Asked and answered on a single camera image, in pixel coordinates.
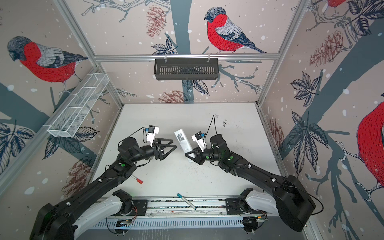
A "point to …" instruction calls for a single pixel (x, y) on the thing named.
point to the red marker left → (137, 179)
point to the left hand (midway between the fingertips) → (172, 146)
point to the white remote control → (183, 143)
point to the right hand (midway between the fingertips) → (186, 156)
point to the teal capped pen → (190, 204)
